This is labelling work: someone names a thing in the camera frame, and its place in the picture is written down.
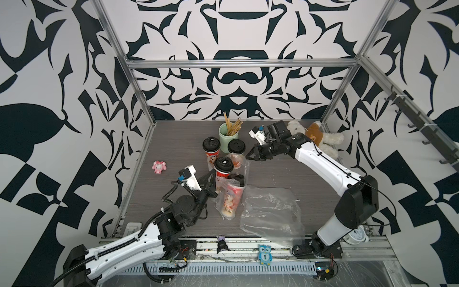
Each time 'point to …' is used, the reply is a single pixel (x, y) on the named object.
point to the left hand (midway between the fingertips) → (212, 168)
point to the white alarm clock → (357, 236)
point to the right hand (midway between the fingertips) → (245, 154)
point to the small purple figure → (222, 244)
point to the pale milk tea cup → (236, 147)
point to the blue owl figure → (265, 255)
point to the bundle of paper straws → (232, 128)
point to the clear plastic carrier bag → (220, 187)
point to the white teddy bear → (327, 142)
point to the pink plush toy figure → (159, 166)
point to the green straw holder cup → (225, 139)
